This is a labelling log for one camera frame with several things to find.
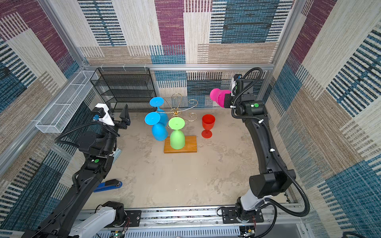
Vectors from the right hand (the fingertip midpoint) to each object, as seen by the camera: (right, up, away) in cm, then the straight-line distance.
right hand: (232, 100), depth 76 cm
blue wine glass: (-38, -1, +2) cm, 38 cm away
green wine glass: (-27, -19, -3) cm, 33 cm away
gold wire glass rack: (-32, +8, +43) cm, 55 cm away
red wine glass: (-10, -11, +18) cm, 23 cm away
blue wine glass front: (-37, -15, +2) cm, 40 cm away
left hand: (-51, -4, -13) cm, 53 cm away
